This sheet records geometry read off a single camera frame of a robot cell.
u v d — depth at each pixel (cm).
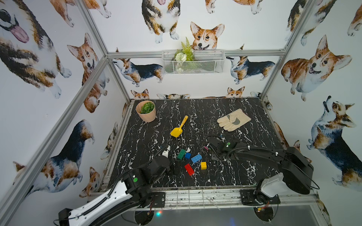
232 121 106
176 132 100
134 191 50
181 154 90
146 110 101
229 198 75
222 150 62
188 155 88
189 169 83
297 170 42
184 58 82
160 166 54
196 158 86
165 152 67
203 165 82
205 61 92
